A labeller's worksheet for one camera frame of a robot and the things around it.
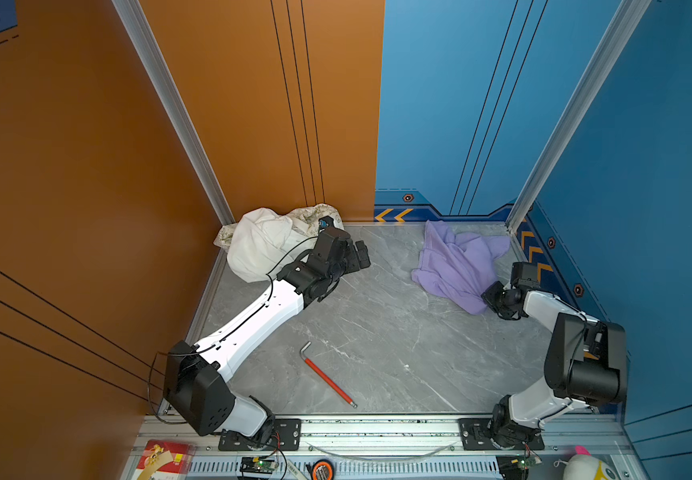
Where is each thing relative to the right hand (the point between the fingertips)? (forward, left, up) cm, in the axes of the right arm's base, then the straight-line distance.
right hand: (483, 296), depth 95 cm
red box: (-42, +81, +1) cm, 91 cm away
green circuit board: (-44, +64, -4) cm, 77 cm away
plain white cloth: (+15, +71, +12) cm, 74 cm away
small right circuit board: (-43, +1, -4) cm, 43 cm away
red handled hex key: (-20, +55, -2) cm, 58 cm away
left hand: (+1, +40, +23) cm, 46 cm away
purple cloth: (+11, +6, +2) cm, 12 cm away
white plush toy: (-44, -9, +2) cm, 45 cm away
